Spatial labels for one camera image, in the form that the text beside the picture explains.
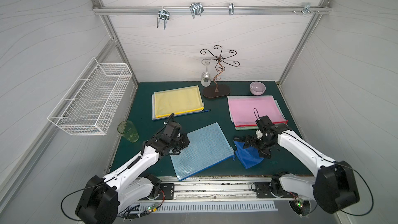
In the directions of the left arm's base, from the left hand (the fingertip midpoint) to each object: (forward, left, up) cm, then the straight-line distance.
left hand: (192, 141), depth 81 cm
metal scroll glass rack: (+43, -12, -8) cm, 45 cm away
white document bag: (+21, +27, -8) cm, 35 cm away
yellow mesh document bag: (+35, +14, -10) cm, 39 cm away
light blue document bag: (+1, -9, -9) cm, 12 cm away
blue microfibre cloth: (-6, -30, -4) cm, 31 cm away
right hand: (-2, -32, -4) cm, 32 cm away
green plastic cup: (+12, +43, -9) cm, 45 cm away
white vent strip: (-27, -8, -9) cm, 30 cm away
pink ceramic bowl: (+46, -46, -6) cm, 65 cm away
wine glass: (+36, -7, +15) cm, 39 cm away
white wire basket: (+6, +46, +23) cm, 52 cm away
